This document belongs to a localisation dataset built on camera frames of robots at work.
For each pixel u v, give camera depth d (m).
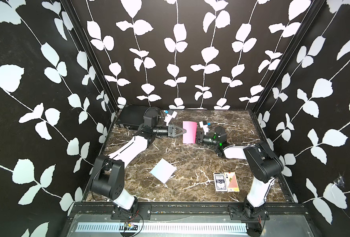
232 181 0.84
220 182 0.82
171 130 0.69
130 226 0.71
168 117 0.75
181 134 0.74
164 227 0.70
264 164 0.51
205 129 0.85
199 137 0.80
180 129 0.75
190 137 0.76
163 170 0.89
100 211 0.75
